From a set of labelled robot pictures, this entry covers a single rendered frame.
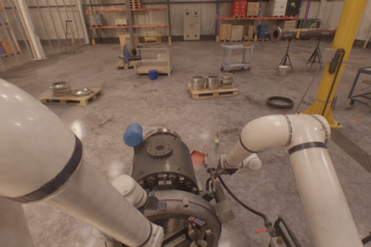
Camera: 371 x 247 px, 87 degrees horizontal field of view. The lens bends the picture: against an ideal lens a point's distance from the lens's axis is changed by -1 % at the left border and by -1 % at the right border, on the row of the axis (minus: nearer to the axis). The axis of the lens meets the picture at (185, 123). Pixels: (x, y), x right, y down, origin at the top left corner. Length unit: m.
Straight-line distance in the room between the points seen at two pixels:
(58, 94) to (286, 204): 5.36
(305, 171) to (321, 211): 0.12
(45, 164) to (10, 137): 0.05
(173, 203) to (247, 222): 1.29
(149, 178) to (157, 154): 0.21
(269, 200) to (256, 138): 1.91
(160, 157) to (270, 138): 1.03
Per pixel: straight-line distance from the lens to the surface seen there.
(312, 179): 0.73
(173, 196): 1.22
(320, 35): 8.81
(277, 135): 0.74
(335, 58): 4.09
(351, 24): 4.15
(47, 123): 0.30
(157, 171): 1.50
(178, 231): 1.48
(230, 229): 2.29
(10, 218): 0.49
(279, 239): 1.74
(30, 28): 13.10
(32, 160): 0.29
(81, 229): 2.51
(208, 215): 1.32
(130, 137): 1.74
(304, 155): 0.75
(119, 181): 0.79
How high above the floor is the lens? 1.90
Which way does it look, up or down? 29 degrees down
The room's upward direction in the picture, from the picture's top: 1 degrees counter-clockwise
